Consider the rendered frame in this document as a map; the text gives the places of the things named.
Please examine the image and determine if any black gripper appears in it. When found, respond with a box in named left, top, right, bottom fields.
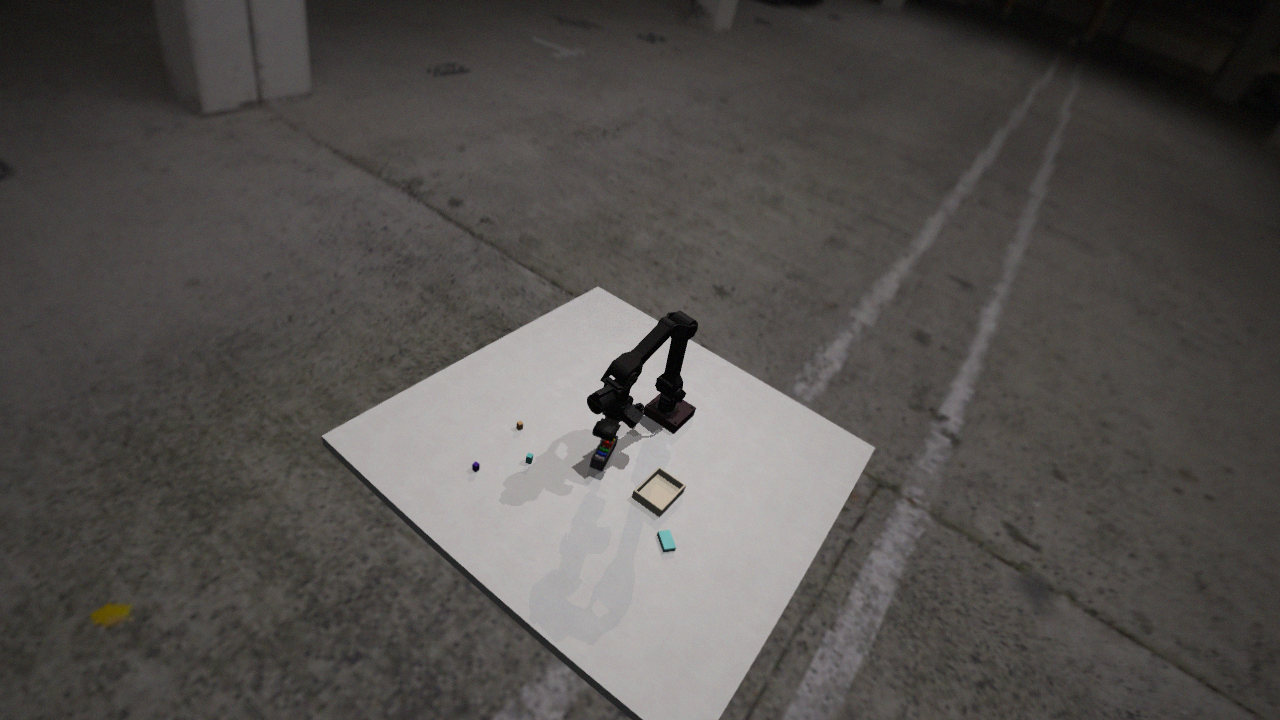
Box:
left=593, top=396, right=634, bottom=442

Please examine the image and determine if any beige rectangular tray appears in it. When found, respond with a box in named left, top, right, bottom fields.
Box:
left=632, top=468, right=686, bottom=518

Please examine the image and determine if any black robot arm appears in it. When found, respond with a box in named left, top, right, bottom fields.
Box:
left=588, top=311, right=698, bottom=429

